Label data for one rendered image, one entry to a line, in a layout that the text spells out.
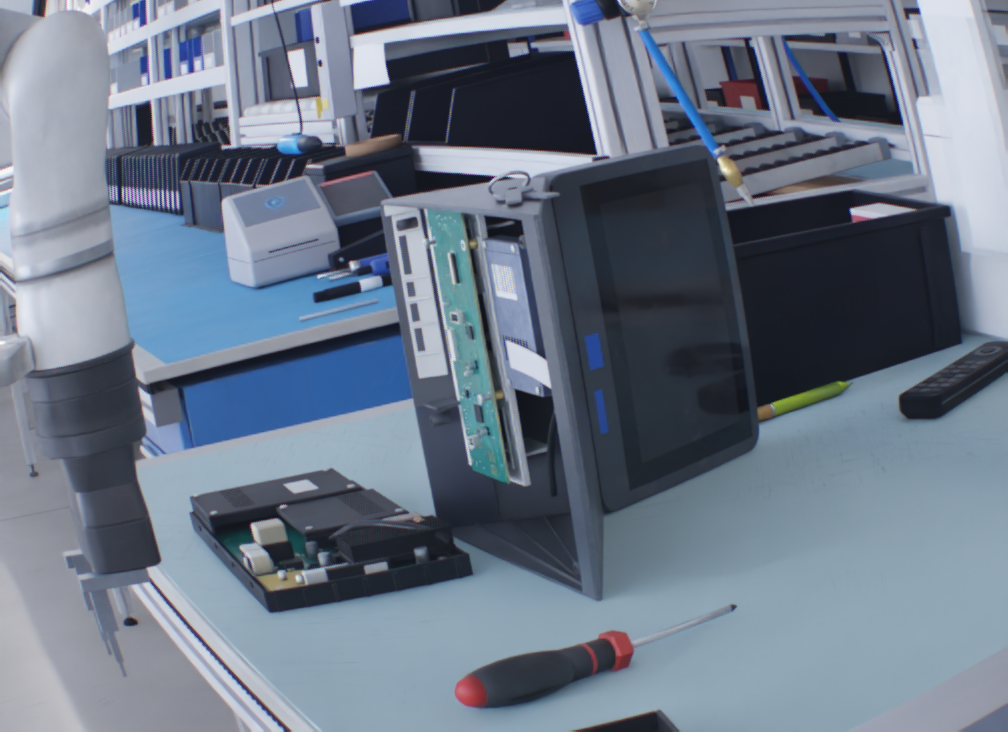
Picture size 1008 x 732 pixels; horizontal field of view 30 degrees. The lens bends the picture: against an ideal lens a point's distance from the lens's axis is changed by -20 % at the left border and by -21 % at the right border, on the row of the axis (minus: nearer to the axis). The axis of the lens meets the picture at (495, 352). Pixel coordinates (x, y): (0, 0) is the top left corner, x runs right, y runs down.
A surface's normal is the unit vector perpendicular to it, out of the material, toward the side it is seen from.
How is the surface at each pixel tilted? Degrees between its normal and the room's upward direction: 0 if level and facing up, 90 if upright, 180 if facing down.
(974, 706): 30
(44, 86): 103
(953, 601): 0
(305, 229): 41
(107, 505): 70
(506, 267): 90
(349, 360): 90
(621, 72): 90
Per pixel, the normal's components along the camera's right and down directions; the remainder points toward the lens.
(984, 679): -0.22, -0.97
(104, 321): 0.72, 0.00
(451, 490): -0.18, 0.20
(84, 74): 0.63, 0.24
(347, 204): 0.04, -0.77
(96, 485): 0.37, 0.29
